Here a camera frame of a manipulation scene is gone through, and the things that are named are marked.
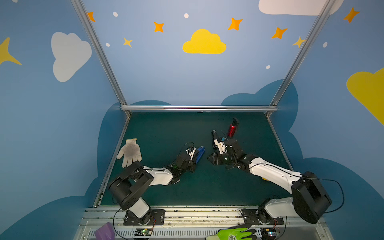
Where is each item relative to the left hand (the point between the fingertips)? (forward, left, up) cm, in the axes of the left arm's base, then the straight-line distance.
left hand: (197, 159), depth 91 cm
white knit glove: (+7, +44, -5) cm, 45 cm away
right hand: (-1, -8, +6) cm, 10 cm away
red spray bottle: (+22, -25, +6) cm, 33 cm away
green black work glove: (-36, -22, -5) cm, 43 cm away
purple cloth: (-37, +43, -4) cm, 57 cm away
